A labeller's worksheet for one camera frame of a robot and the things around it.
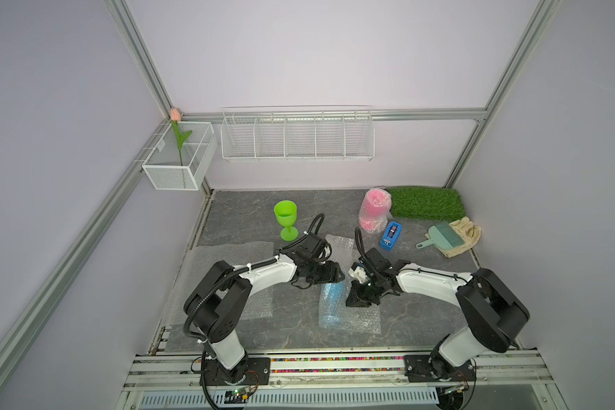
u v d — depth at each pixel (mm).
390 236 1010
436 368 656
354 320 823
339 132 1023
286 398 1573
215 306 461
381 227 1052
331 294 807
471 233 1054
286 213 969
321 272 785
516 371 740
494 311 450
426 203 1111
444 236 1023
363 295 772
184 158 879
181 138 915
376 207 938
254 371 737
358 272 845
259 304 866
